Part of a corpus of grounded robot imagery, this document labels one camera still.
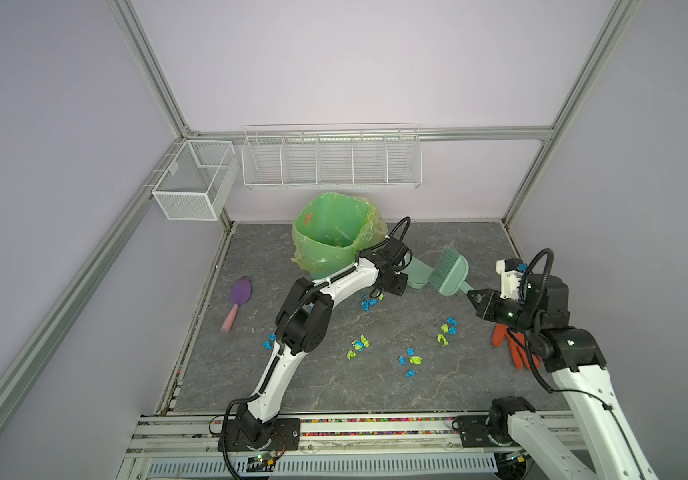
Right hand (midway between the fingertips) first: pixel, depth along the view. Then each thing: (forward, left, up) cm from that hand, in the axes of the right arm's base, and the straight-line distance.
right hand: (472, 295), depth 72 cm
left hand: (+13, +14, -18) cm, 26 cm away
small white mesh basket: (+46, +84, +1) cm, 95 cm away
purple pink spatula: (+16, +69, -23) cm, 75 cm away
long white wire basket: (+50, +37, +8) cm, 62 cm away
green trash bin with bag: (+33, +38, -11) cm, 52 cm away
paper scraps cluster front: (-8, +12, -23) cm, 27 cm away
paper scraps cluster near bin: (+10, +25, -22) cm, 35 cm away
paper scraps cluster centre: (-3, +28, -23) cm, 37 cm away
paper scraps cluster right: (+2, 0, -23) cm, 23 cm away
